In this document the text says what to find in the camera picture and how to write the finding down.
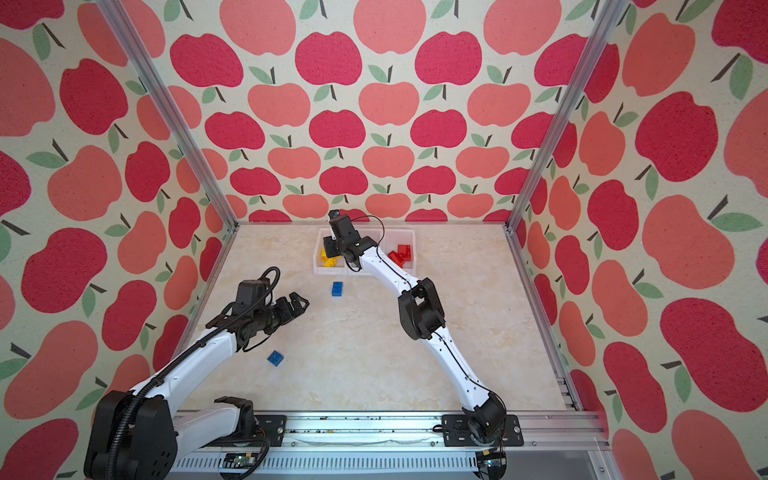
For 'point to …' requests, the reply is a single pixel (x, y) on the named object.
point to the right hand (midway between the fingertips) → (334, 239)
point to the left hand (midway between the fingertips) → (303, 309)
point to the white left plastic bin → (318, 266)
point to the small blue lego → (275, 358)
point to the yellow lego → (329, 262)
